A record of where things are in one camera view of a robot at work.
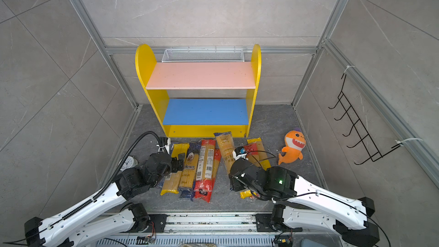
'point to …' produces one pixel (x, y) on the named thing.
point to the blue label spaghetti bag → (187, 184)
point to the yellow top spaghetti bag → (172, 182)
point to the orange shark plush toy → (295, 142)
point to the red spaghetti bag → (218, 158)
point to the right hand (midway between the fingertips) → (231, 174)
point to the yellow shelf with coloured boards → (208, 99)
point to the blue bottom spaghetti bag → (226, 143)
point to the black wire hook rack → (370, 146)
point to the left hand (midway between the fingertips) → (176, 151)
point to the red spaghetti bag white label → (205, 179)
